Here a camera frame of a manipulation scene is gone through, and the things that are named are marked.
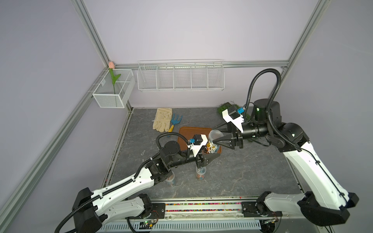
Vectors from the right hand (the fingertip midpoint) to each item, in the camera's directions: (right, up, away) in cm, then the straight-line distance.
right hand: (213, 134), depth 54 cm
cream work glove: (-31, +6, +58) cm, 66 cm away
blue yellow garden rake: (-22, +4, +58) cm, 62 cm away
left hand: (+2, -7, +6) cm, 9 cm away
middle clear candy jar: (-3, -24, +26) cm, 36 cm away
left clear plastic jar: (-20, -27, +22) cm, 39 cm away
